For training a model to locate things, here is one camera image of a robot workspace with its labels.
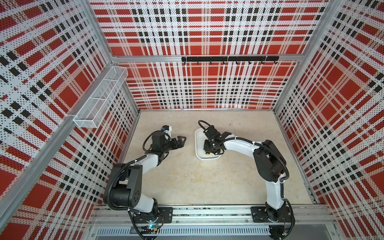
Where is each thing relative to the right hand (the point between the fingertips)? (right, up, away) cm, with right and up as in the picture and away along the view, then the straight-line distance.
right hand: (206, 149), depth 93 cm
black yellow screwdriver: (+1, -2, -2) cm, 3 cm away
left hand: (-16, +6, -2) cm, 17 cm away
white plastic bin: (-4, +7, +9) cm, 12 cm away
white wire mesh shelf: (-57, +39, -8) cm, 69 cm away
